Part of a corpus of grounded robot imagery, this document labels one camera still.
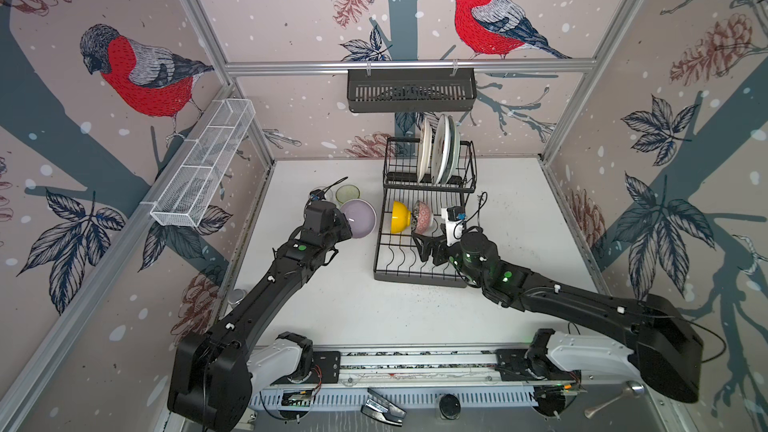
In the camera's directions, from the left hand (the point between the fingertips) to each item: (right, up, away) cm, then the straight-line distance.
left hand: (344, 218), depth 82 cm
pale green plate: (+30, +18, -8) cm, 35 cm away
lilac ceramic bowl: (+5, 0, +2) cm, 5 cm away
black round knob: (+26, -37, -22) cm, 50 cm away
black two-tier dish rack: (+23, +11, +1) cm, 25 cm away
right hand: (+22, -4, -5) cm, 23 cm away
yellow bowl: (+17, -1, +10) cm, 19 cm away
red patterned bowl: (+23, -1, +8) cm, 24 cm away
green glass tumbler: (-2, +7, +20) cm, 22 cm away
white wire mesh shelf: (-36, +6, -12) cm, 39 cm away
